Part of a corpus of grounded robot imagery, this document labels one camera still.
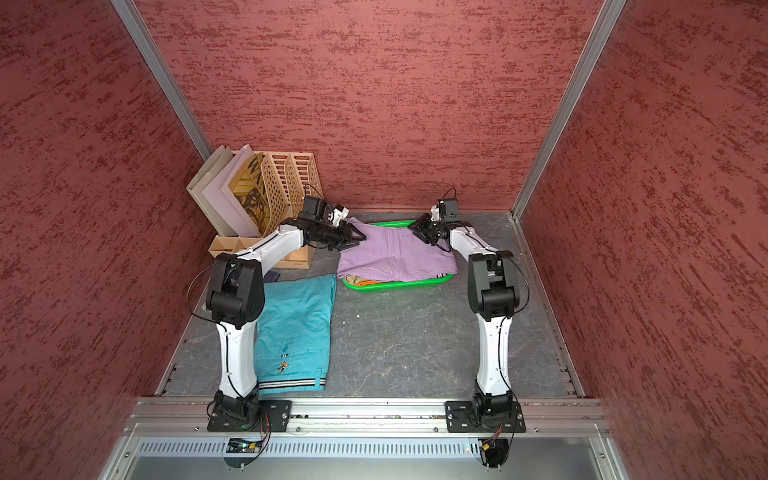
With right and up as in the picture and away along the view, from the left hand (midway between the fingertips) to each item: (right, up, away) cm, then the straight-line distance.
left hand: (361, 242), depth 94 cm
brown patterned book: (-38, +18, +3) cm, 42 cm away
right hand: (+17, +5, +8) cm, 19 cm away
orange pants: (+3, -12, -7) cm, 14 cm away
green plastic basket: (+12, -13, -5) cm, 18 cm away
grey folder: (-48, +15, -9) cm, 51 cm away
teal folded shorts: (-19, -28, -10) cm, 35 cm away
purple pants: (+10, -3, +3) cm, 11 cm away
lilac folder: (-43, +13, -5) cm, 45 cm away
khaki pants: (-1, -11, -9) cm, 14 cm away
